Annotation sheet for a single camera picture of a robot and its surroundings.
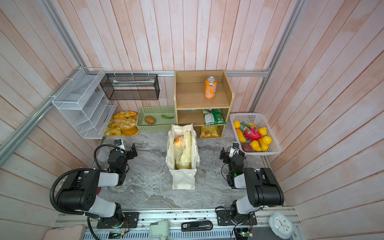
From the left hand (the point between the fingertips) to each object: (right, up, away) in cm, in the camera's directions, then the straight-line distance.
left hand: (127, 146), depth 92 cm
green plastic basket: (+12, +19, +25) cm, 34 cm away
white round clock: (+83, -35, -22) cm, 93 cm away
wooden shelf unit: (+47, +29, -6) cm, 56 cm away
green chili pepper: (+20, +21, +27) cm, 39 cm away
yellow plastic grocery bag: (+35, -2, -7) cm, 36 cm away
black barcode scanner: (+45, -34, -24) cm, 61 cm away
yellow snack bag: (+53, +9, +13) cm, 55 cm away
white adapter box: (+25, -36, -24) cm, 50 cm away
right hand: (+66, -1, 0) cm, 66 cm away
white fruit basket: (+81, -1, +4) cm, 81 cm away
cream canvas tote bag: (+35, -15, -16) cm, 42 cm away
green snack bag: (+54, +19, +1) cm, 57 cm away
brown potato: (+9, +18, +19) cm, 28 cm away
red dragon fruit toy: (+80, +9, +6) cm, 81 cm away
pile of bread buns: (-9, +15, +13) cm, 22 cm away
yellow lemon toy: (+89, +4, +3) cm, 89 cm away
